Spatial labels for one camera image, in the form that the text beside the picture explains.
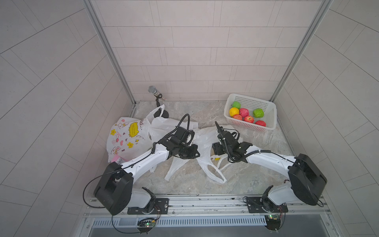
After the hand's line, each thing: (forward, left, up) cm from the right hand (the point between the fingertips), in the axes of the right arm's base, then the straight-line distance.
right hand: (216, 145), depth 88 cm
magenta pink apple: (+23, -23, +2) cm, 33 cm away
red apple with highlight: (+18, -25, +1) cm, 31 cm away
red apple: (+20, -18, +1) cm, 27 cm away
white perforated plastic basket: (+32, -31, +1) cm, 45 cm away
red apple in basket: (+14, -32, +1) cm, 35 cm away
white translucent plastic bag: (+11, +34, +7) cm, 37 cm away
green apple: (+32, -20, +1) cm, 38 cm away
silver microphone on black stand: (+25, +35, +25) cm, 50 cm away
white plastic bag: (-9, +7, +5) cm, 13 cm away
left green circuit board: (-35, +36, -2) cm, 50 cm away
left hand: (-8, +9, +5) cm, 13 cm away
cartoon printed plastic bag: (+3, +49, +9) cm, 50 cm away
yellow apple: (+25, -16, +2) cm, 29 cm away
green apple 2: (+22, -33, +1) cm, 40 cm away
